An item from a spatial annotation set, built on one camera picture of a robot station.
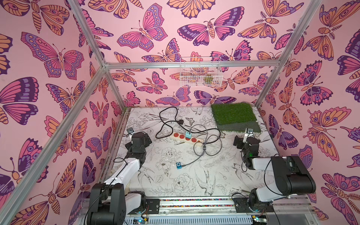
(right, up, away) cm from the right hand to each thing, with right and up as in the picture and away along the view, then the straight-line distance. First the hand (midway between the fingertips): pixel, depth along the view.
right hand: (246, 136), depth 93 cm
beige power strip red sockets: (-42, -1, +6) cm, 43 cm away
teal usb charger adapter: (-39, 0, +2) cm, 39 cm away
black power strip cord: (-45, +10, +15) cm, 48 cm away
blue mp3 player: (-45, -17, -6) cm, 48 cm away
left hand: (-69, 0, -4) cm, 69 cm away
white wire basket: (-30, +44, +2) cm, 53 cm away
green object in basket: (-25, +39, +1) cm, 46 cm away
